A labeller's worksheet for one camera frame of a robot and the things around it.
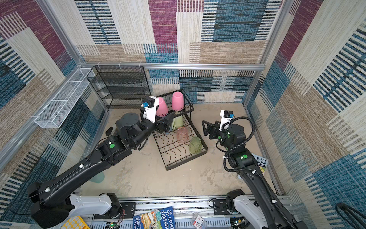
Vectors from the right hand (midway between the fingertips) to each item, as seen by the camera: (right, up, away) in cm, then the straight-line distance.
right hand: (210, 124), depth 73 cm
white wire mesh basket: (-77, +6, -2) cm, 77 cm away
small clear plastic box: (-6, -46, -5) cm, 47 cm away
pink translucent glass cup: (-15, -8, +21) cm, 27 cm away
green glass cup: (-6, -13, +14) cm, 20 cm away
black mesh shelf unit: (-61, +27, +35) cm, 76 cm away
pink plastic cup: (-17, +13, +12) cm, 24 cm away
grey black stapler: (-65, -6, +26) cm, 70 cm away
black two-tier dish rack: (-20, -19, +18) cm, 33 cm away
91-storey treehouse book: (-23, -45, -4) cm, 51 cm away
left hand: (-21, +7, -12) cm, 25 cm away
